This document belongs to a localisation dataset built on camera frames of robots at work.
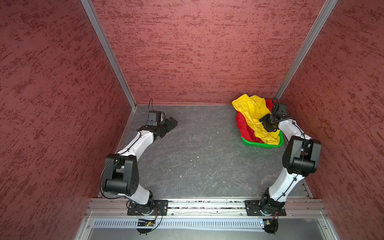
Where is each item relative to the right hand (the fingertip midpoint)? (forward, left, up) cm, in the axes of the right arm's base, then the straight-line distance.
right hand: (259, 123), depth 97 cm
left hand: (-4, +57, +3) cm, 57 cm away
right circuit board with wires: (-54, +7, -13) cm, 56 cm away
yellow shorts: (+12, 0, +1) cm, 12 cm away
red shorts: (-8, +11, +1) cm, 14 cm away
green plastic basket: (-12, +4, -6) cm, 14 cm away
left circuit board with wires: (-51, +70, -13) cm, 88 cm away
